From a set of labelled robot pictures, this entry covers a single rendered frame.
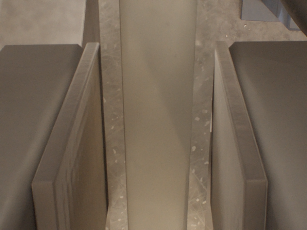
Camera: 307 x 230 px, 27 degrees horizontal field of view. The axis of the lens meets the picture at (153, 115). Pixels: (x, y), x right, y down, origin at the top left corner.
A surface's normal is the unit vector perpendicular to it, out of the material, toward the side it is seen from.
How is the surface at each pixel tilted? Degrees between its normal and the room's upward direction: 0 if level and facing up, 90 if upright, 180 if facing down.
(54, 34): 40
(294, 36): 0
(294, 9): 58
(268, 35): 0
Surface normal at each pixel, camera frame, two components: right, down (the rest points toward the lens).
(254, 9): -0.02, 0.32
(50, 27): 0.02, -0.37
